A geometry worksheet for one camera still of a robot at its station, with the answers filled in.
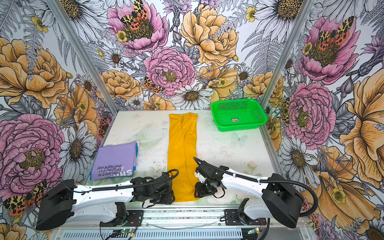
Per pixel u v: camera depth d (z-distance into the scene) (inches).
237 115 47.2
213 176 25.2
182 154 38.7
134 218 28.8
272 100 42.8
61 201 18.2
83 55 34.7
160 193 25.1
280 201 16.6
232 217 29.0
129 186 21.6
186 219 30.0
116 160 35.2
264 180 18.2
